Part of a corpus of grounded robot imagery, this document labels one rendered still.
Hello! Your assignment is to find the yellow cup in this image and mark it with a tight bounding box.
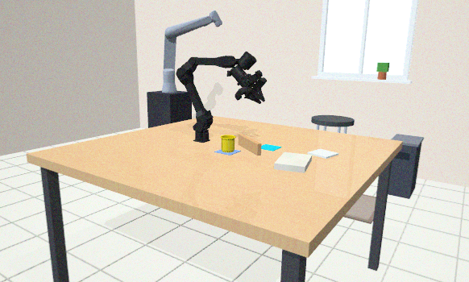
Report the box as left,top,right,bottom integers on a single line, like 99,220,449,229
220,135,236,152

